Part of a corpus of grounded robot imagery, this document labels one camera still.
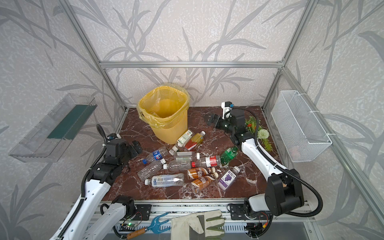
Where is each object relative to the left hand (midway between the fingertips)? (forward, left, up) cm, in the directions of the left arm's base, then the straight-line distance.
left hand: (135, 141), depth 77 cm
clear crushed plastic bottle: (-8, -7, -15) cm, 19 cm away
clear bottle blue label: (0, -7, -17) cm, 18 cm away
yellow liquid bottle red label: (+11, -32, -15) cm, 37 cm away
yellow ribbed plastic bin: (+10, -15, -8) cm, 20 cm away
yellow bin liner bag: (+30, -8, -3) cm, 31 cm away
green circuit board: (-35, -2, -19) cm, 39 cm away
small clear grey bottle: (-1, -26, -15) cm, 30 cm away
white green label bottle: (+9, -22, -15) cm, 28 cm away
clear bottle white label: (-15, -17, -14) cm, 26 cm away
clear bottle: (-7, -21, -14) cm, 27 cm away
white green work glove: (-35, -35, -17) cm, 53 cm away
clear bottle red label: (-5, -38, -13) cm, 41 cm away
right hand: (+14, -39, +9) cm, 42 cm away
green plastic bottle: (+1, -53, -16) cm, 55 cm away
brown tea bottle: (-16, -35, -14) cm, 41 cm away
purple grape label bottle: (-14, -49, -15) cm, 53 cm away
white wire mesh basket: (-4, -77, +16) cm, 79 cm away
